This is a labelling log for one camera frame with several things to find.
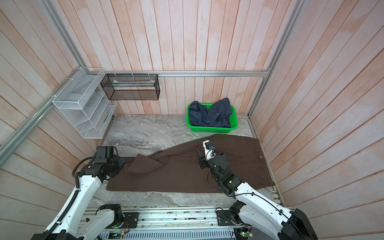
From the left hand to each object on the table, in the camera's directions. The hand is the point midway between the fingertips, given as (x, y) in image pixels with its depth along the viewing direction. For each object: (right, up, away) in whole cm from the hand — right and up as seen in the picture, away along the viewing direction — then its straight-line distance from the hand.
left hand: (124, 164), depth 81 cm
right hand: (+42, +9, -2) cm, 43 cm away
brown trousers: (+28, -6, +11) cm, 31 cm away
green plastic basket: (+53, +19, +24) cm, 62 cm away
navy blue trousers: (+59, +30, +30) cm, 72 cm away
